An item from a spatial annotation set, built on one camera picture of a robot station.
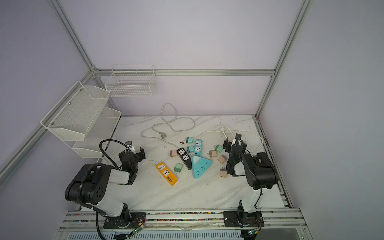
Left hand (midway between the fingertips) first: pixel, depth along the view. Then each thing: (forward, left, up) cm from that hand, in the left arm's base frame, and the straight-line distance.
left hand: (132, 150), depth 93 cm
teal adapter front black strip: (+3, -37, -3) cm, 37 cm away
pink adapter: (-1, -26, -3) cm, 26 cm away
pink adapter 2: (0, -52, -3) cm, 52 cm away
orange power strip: (-18, -27, -3) cm, 32 cm away
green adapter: (+3, -56, -3) cm, 56 cm away
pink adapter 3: (-13, -57, -4) cm, 59 cm away
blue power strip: (+4, -42, -3) cm, 42 cm away
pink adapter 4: (-4, -57, -4) cm, 58 cm away
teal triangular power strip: (-10, -43, -1) cm, 44 cm away
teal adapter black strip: (+10, -36, -3) cm, 38 cm away
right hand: (+7, -65, +4) cm, 66 cm away
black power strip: (-4, -34, -3) cm, 34 cm away
